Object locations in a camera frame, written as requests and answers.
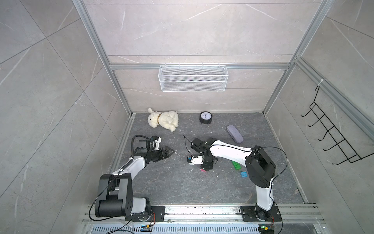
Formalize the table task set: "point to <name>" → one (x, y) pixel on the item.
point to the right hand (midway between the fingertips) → (207, 164)
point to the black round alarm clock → (205, 117)
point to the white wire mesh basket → (193, 78)
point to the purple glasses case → (235, 134)
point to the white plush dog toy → (167, 120)
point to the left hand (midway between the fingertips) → (169, 151)
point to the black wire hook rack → (337, 137)
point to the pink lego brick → (202, 170)
